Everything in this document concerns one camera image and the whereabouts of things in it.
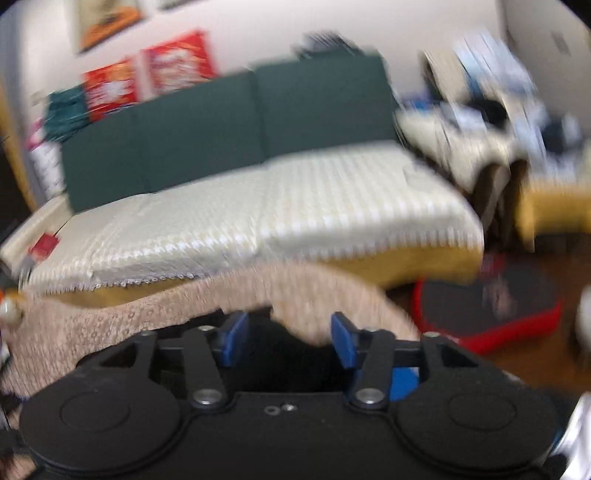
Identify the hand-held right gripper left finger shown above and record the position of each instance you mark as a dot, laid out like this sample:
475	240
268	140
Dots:
235	339

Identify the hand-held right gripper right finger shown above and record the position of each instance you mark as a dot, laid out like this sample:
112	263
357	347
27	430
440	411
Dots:
344	341

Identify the black fleece garment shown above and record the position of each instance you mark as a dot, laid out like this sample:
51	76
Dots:
286	360

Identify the pile of light clothes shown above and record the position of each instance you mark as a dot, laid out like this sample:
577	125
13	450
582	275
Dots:
498	74

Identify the green sofa with cream cover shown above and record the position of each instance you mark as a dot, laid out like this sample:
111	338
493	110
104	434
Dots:
207	221

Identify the red black floor mat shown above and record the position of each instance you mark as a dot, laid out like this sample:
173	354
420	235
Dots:
503	300

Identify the red envelope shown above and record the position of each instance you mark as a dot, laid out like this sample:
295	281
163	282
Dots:
44	244

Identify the white ball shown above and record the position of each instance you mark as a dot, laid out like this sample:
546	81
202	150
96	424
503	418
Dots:
9	311

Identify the wooden armchair cream yellow cover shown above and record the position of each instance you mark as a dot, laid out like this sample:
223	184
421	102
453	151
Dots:
485	152

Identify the white printed pillow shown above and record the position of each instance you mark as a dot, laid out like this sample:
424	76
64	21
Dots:
46	166

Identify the black cloth bundle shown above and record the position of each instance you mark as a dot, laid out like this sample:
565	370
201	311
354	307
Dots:
491	110

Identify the red rabbit print pillow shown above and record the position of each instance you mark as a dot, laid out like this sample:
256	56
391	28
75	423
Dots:
113	87

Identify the green plaid blanket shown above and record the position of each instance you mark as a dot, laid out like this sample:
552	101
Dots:
67	113

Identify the red printed pillow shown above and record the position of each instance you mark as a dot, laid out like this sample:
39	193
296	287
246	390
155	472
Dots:
180	60

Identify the pink plush toy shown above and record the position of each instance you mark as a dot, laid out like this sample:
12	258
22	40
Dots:
34	134

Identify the yellow curtain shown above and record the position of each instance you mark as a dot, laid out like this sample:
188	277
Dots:
14	138

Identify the wide silver wall picture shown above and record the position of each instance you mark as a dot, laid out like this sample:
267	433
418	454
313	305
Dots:
173	2

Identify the orange sphere wall picture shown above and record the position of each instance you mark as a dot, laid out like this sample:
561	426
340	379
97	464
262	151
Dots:
108	21

